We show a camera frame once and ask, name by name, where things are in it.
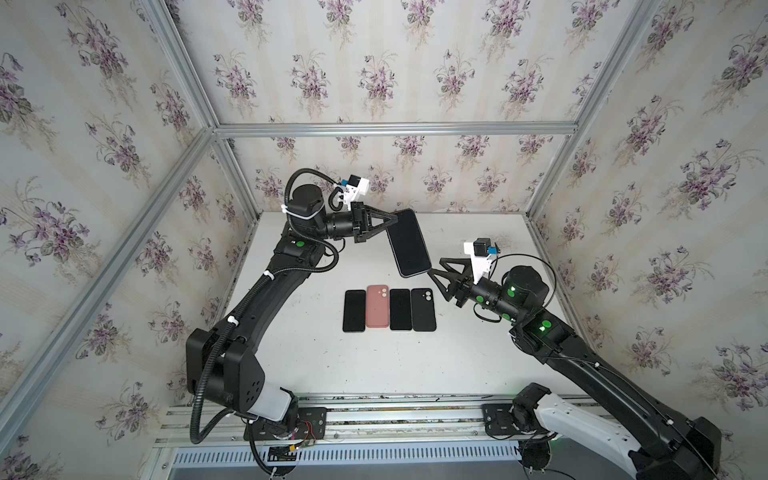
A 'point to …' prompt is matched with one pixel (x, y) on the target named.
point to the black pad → (400, 310)
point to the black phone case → (423, 313)
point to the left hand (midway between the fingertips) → (396, 218)
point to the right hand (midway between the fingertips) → (432, 268)
